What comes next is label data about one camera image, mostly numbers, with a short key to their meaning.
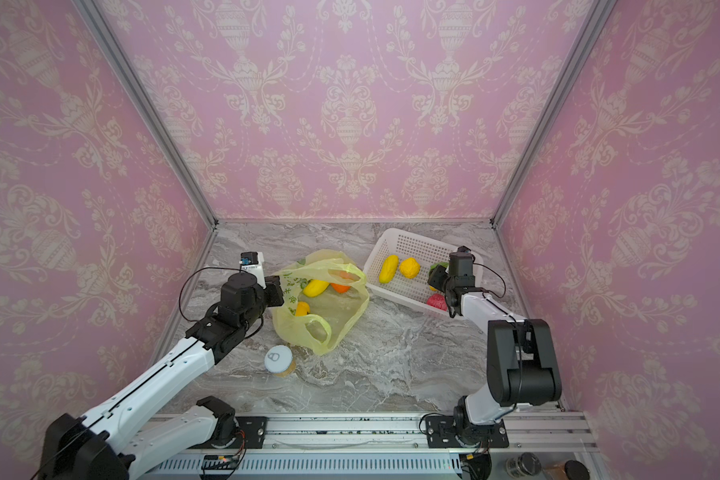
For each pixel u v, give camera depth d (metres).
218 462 0.73
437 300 0.91
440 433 0.73
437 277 0.85
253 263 0.69
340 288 0.97
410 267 1.00
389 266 1.02
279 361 0.81
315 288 0.98
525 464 0.62
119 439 0.42
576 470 0.61
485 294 0.64
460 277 0.72
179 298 1.03
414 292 1.00
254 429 0.74
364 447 0.73
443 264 0.88
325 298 0.99
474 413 0.63
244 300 0.61
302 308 0.90
